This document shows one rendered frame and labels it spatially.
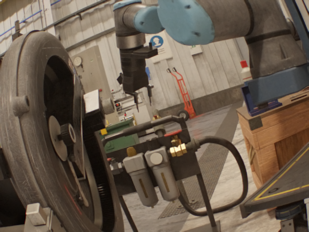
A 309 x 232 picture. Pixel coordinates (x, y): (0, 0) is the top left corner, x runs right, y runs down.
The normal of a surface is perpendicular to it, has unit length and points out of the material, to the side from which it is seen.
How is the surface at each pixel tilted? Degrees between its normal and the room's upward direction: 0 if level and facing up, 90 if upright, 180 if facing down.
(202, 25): 119
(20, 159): 86
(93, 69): 90
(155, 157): 90
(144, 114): 90
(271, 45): 70
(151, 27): 115
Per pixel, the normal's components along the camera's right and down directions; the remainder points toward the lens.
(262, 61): -0.73, -0.09
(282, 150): -0.07, 0.06
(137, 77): 0.71, 0.16
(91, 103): -0.29, -0.73
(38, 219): 0.05, 0.42
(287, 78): -0.62, 0.23
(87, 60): -0.33, 0.15
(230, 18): 0.50, 0.29
